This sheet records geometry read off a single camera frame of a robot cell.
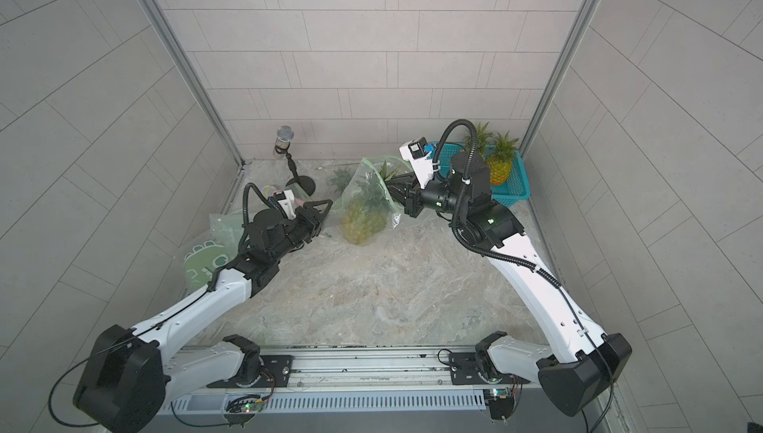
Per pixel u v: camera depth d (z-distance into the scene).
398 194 0.61
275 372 0.71
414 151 0.53
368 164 0.57
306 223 0.69
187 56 0.87
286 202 0.72
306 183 1.08
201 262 0.83
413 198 0.53
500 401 0.69
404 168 0.62
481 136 0.95
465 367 0.71
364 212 0.65
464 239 0.49
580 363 0.36
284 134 0.85
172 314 0.45
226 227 0.88
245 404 0.69
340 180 1.04
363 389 0.70
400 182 0.58
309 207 0.70
